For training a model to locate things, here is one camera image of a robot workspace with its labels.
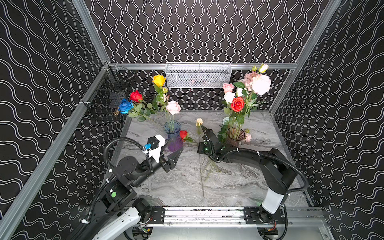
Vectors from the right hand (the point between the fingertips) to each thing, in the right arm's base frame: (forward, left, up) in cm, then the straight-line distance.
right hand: (198, 147), depth 92 cm
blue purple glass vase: (+1, +14, +4) cm, 14 cm away
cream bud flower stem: (+14, 0, +7) cm, 15 cm away
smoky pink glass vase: (+2, -21, +11) cm, 23 cm away
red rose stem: (+10, +10, -2) cm, 14 cm away
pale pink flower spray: (+7, +14, +26) cm, 30 cm away
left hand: (-19, +7, +32) cm, 38 cm away
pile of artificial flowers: (+12, -16, -3) cm, 20 cm away
